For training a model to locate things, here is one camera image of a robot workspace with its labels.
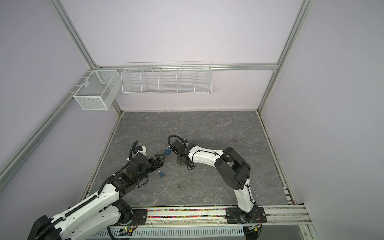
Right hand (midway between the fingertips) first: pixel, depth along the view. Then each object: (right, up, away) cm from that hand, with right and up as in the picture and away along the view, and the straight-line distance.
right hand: (184, 160), depth 92 cm
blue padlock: (-11, +5, +5) cm, 13 cm away
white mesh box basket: (-58, +43, +4) cm, 72 cm away
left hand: (-12, +3, -11) cm, 17 cm away
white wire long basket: (-13, +54, +9) cm, 57 cm away
